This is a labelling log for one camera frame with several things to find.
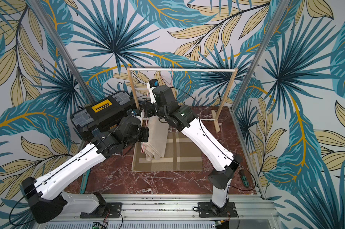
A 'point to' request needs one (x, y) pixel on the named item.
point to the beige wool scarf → (157, 146)
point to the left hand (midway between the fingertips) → (147, 131)
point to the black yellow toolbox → (101, 115)
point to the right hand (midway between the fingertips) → (131, 112)
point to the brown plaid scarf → (181, 155)
